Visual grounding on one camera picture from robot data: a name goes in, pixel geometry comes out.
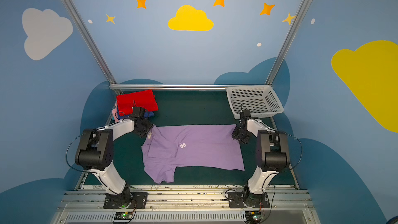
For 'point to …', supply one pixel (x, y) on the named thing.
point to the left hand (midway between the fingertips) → (153, 127)
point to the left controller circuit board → (123, 215)
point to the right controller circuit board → (253, 217)
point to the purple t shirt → (167, 147)
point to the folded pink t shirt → (115, 113)
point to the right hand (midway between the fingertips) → (237, 137)
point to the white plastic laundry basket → (259, 100)
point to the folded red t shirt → (145, 99)
